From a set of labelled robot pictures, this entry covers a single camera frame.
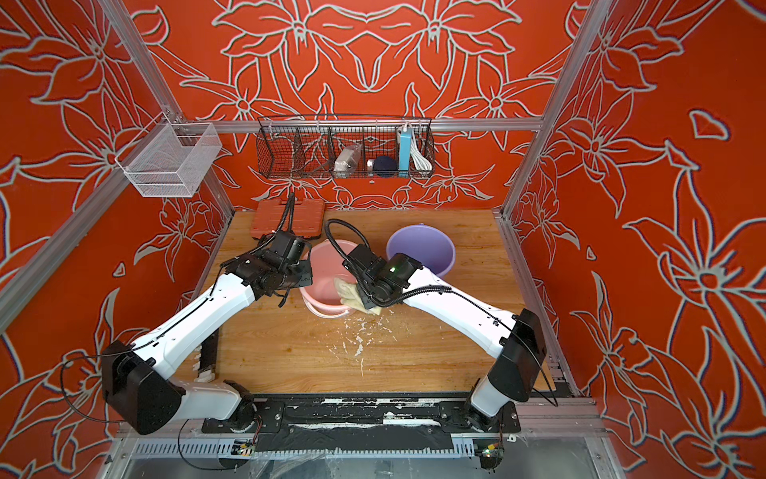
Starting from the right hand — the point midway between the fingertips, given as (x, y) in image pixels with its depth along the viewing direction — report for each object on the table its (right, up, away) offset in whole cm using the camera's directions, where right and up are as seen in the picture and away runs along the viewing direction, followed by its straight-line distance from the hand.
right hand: (367, 293), depth 76 cm
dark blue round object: (+5, +38, +19) cm, 43 cm away
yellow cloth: (-4, 0, -4) cm, 6 cm away
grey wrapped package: (-7, +38, +16) cm, 42 cm away
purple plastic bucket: (+18, +12, +12) cm, 25 cm away
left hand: (-17, +5, +5) cm, 19 cm away
